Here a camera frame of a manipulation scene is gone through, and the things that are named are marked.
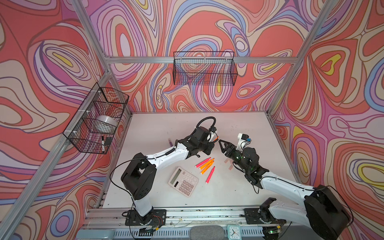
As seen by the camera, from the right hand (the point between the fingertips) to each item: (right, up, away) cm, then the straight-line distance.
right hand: (221, 144), depth 82 cm
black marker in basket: (-60, +1, -10) cm, 60 cm away
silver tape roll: (-57, +11, -11) cm, 59 cm away
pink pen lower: (-6, -19, +5) cm, 20 cm away
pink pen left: (-9, -12, +11) cm, 19 cm away
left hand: (-3, 0, +4) cm, 5 cm away
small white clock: (+4, -39, -14) cm, 41 cm away
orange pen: (-5, +4, -10) cm, 11 cm away
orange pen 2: (-9, -14, +9) cm, 19 cm away
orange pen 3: (-7, -15, +9) cm, 19 cm away
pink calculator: (-21, -21, +2) cm, 30 cm away
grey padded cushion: (-9, -38, -15) cm, 42 cm away
